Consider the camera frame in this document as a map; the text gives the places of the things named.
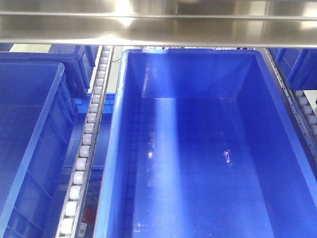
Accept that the large deep blue bin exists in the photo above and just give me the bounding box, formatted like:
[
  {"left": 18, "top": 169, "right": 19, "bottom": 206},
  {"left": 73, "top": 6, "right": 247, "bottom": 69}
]
[{"left": 95, "top": 48, "right": 317, "bottom": 238}]

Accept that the small shiny part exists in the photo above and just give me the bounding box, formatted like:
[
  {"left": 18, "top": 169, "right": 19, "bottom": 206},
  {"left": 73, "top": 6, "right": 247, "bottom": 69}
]
[{"left": 222, "top": 150, "right": 234, "bottom": 166}]

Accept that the tall steel rack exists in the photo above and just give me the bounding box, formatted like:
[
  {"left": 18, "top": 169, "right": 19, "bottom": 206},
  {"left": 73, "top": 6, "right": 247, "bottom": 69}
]
[{"left": 0, "top": 0, "right": 317, "bottom": 238}]

